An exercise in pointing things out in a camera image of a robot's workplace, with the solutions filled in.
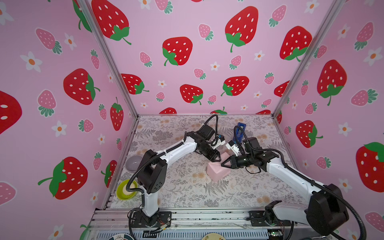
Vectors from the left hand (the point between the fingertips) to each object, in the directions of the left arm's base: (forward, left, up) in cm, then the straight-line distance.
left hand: (218, 159), depth 83 cm
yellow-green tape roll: (-16, +53, -9) cm, 56 cm away
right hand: (-5, -1, +3) cm, 6 cm away
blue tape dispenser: (+21, -17, -5) cm, 28 cm away
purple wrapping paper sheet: (-7, +2, +1) cm, 8 cm away
